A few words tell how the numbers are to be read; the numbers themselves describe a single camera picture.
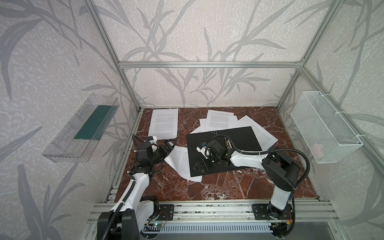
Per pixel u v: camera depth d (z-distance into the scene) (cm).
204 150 81
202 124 112
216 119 114
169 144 74
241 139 102
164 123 111
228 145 98
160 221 71
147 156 64
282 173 47
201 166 77
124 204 44
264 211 74
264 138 102
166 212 73
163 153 74
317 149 74
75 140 64
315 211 76
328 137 62
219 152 71
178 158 92
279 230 73
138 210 54
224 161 67
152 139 78
